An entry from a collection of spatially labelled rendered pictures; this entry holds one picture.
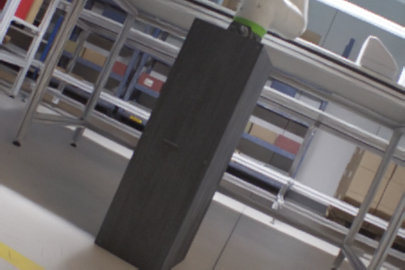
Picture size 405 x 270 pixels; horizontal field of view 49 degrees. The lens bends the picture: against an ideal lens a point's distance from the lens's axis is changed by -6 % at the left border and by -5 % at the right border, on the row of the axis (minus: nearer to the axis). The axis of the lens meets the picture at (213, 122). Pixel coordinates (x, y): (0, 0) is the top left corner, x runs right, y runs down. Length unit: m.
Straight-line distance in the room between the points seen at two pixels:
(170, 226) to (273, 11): 0.81
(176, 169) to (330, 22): 5.30
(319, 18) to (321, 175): 2.13
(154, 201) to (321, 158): 4.98
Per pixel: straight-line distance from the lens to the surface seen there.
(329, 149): 6.34
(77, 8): 2.40
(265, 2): 1.66
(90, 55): 6.45
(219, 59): 1.46
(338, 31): 6.55
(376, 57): 2.10
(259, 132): 5.85
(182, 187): 1.45
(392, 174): 5.49
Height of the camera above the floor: 0.53
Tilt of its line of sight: level
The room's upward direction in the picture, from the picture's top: 25 degrees clockwise
